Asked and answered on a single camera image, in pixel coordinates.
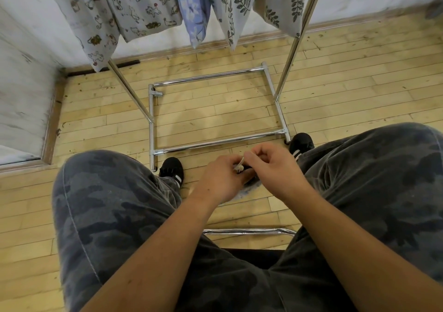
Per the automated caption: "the person's left hand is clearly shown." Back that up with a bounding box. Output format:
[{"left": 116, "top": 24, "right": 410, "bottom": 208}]
[{"left": 192, "top": 154, "right": 257, "bottom": 209}]

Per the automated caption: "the person's right hand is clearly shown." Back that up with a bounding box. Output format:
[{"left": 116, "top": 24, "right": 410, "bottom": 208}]
[{"left": 244, "top": 143, "right": 315, "bottom": 206}]

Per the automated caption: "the blue floral bag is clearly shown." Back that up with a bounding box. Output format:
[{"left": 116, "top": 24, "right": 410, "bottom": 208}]
[{"left": 233, "top": 156, "right": 262, "bottom": 198}]

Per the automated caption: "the chrome clothes rack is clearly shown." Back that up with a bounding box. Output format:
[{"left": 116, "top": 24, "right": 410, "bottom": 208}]
[{"left": 107, "top": 0, "right": 329, "bottom": 172}]

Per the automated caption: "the person's left forearm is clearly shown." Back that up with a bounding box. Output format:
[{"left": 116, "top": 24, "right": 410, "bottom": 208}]
[{"left": 79, "top": 197, "right": 219, "bottom": 312}]

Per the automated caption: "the person's right forearm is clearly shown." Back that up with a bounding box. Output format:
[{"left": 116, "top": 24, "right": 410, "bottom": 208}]
[{"left": 289, "top": 187, "right": 443, "bottom": 312}]

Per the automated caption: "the black striped right shoe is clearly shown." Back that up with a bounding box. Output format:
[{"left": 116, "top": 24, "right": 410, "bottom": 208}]
[{"left": 289, "top": 132, "right": 316, "bottom": 162}]

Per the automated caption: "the black striped shoe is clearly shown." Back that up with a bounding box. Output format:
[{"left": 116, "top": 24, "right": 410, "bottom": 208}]
[
  {"left": 158, "top": 157, "right": 185, "bottom": 188},
  {"left": 289, "top": 132, "right": 316, "bottom": 162}
]

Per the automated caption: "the black striped left shoe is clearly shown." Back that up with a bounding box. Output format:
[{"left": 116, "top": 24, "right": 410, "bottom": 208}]
[{"left": 158, "top": 157, "right": 185, "bottom": 188}]

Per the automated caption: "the black chair seat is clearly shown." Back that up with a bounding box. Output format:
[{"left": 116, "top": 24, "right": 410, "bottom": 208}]
[{"left": 223, "top": 248, "right": 286, "bottom": 270}]

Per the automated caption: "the black baseboard strip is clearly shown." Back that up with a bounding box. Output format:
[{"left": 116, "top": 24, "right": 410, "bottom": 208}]
[{"left": 66, "top": 60, "right": 141, "bottom": 78}]

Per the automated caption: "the grey metal furniture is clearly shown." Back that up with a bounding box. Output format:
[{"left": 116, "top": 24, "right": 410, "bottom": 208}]
[{"left": 425, "top": 0, "right": 443, "bottom": 20}]

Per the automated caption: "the chrome chair frame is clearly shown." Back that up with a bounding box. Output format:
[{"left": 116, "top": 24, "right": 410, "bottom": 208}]
[{"left": 202, "top": 228, "right": 298, "bottom": 237}]

